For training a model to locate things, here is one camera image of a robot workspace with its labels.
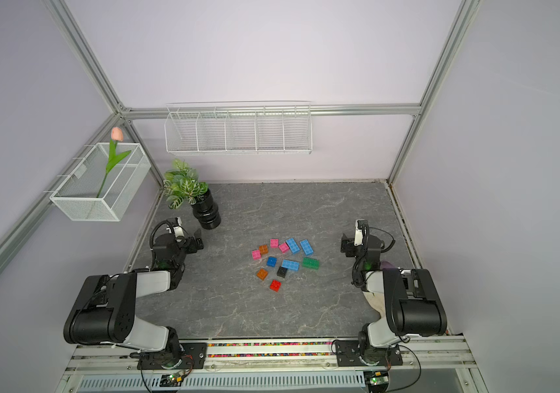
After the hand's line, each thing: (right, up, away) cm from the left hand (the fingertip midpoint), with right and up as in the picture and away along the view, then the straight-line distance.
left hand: (189, 232), depth 93 cm
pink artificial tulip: (-20, +26, -13) cm, 35 cm away
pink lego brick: (+25, -9, +1) cm, 27 cm away
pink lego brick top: (+32, -5, +4) cm, 33 cm away
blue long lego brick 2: (+45, -6, +4) cm, 46 cm away
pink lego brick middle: (+36, -6, +4) cm, 37 cm away
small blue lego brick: (+32, -11, 0) cm, 34 cm away
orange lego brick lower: (+29, -15, -4) cm, 32 cm away
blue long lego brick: (+40, -6, +4) cm, 40 cm away
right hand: (+64, 0, +2) cm, 65 cm away
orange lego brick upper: (+28, -7, +4) cm, 29 cm away
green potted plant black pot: (+2, +18, -10) cm, 21 cm away
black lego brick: (+36, -14, -4) cm, 39 cm away
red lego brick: (+34, -18, -6) cm, 39 cm away
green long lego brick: (+47, -12, -1) cm, 48 cm away
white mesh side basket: (-26, +17, -10) cm, 33 cm away
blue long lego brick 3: (+38, -12, -1) cm, 40 cm away
